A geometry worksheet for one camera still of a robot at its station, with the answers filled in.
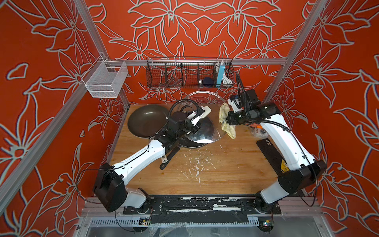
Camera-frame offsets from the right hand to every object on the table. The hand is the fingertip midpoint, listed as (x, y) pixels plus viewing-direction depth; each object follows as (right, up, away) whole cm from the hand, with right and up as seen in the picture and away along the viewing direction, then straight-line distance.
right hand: (223, 119), depth 75 cm
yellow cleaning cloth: (+3, -5, -2) cm, 6 cm away
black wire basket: (-17, +31, +23) cm, 42 cm away
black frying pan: (-20, -15, +16) cm, 30 cm away
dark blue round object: (-5, +24, +20) cm, 32 cm away
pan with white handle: (-50, -1, +29) cm, 58 cm away
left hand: (-12, +3, -2) cm, 13 cm away
